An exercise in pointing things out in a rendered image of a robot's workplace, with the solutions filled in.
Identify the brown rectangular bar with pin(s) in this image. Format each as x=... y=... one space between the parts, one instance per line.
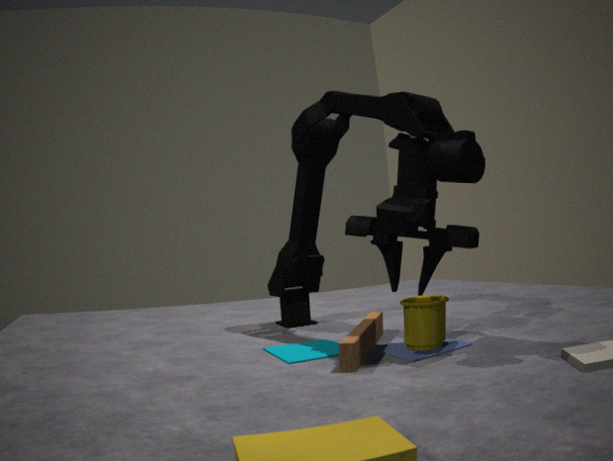
x=358 y=343

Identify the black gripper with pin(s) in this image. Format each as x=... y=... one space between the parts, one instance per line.
x=440 y=240

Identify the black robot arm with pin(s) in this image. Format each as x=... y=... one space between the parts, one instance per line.
x=446 y=156

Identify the beige flat block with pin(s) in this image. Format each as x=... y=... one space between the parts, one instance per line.
x=590 y=357

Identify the olive yellow cup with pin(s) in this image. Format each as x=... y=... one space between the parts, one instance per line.
x=424 y=321

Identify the yellow flat block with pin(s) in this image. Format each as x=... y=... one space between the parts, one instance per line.
x=367 y=439

